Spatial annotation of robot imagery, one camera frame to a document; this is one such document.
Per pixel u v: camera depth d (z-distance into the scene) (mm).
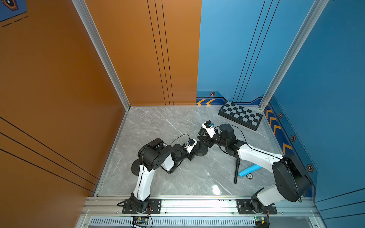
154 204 744
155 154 550
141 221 719
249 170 845
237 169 846
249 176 831
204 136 807
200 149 917
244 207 724
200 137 807
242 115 1091
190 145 811
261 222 698
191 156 849
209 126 727
